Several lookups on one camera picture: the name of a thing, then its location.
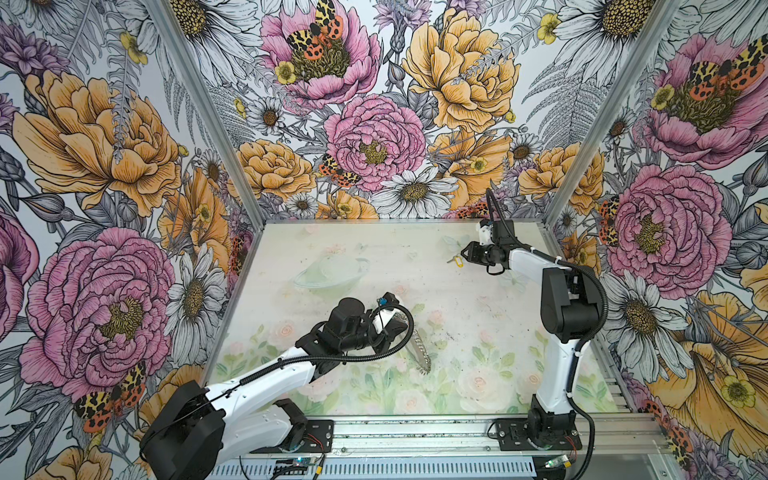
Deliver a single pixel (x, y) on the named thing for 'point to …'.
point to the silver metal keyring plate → (419, 352)
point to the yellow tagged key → (458, 260)
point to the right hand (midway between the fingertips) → (466, 258)
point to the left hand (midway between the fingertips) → (401, 332)
